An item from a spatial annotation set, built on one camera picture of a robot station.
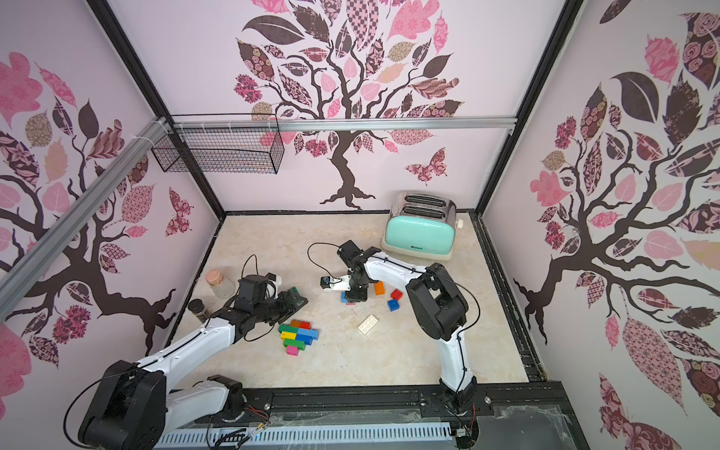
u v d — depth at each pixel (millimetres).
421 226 962
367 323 874
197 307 817
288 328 848
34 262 523
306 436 697
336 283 813
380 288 955
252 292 672
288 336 833
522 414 727
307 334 842
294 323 874
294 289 948
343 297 854
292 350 817
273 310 736
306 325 876
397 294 940
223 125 893
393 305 920
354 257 714
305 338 841
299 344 830
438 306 518
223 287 903
